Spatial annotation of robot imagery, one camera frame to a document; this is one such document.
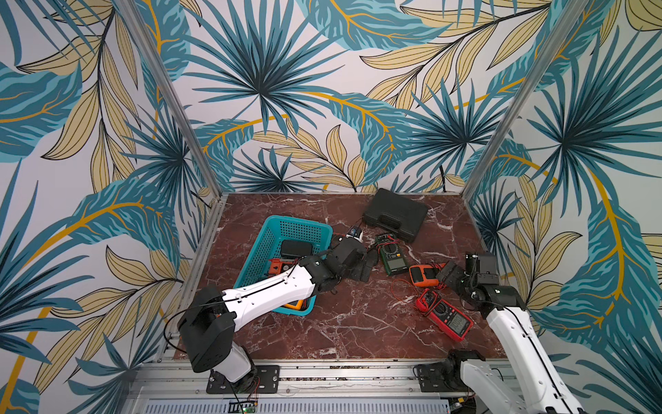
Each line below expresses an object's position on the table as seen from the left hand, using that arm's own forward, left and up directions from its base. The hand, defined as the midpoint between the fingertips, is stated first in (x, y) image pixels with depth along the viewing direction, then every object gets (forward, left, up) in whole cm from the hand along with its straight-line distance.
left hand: (356, 263), depth 80 cm
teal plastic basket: (+13, +32, -12) cm, 36 cm away
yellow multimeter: (-11, +18, -8) cm, 22 cm away
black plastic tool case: (+29, -18, -10) cm, 36 cm away
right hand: (-3, -31, -3) cm, 31 cm away
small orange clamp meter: (+2, -25, -11) cm, 27 cm away
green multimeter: (+11, -15, -13) cm, 23 cm away
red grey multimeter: (-13, -29, -11) cm, 34 cm away
